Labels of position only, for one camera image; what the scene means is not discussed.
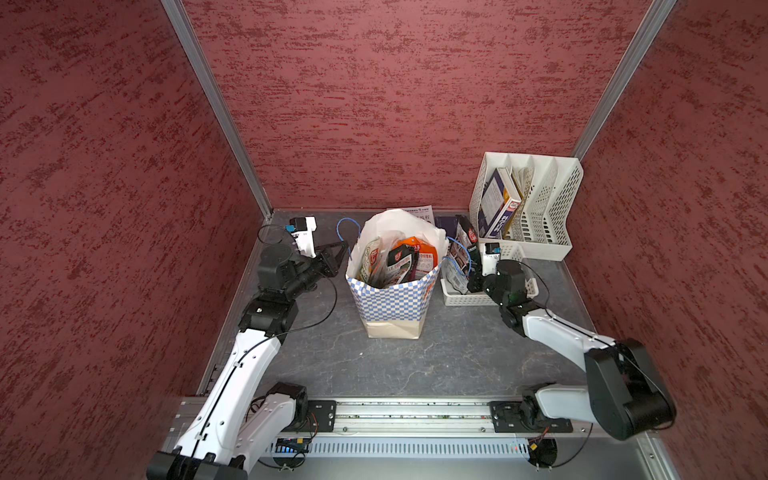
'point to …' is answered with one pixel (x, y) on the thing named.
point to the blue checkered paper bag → (395, 312)
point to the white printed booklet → (425, 212)
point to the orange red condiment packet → (427, 255)
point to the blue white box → (499, 200)
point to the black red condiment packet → (403, 261)
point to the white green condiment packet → (370, 260)
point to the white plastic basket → (510, 251)
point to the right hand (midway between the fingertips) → (466, 268)
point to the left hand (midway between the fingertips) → (347, 249)
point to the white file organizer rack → (550, 187)
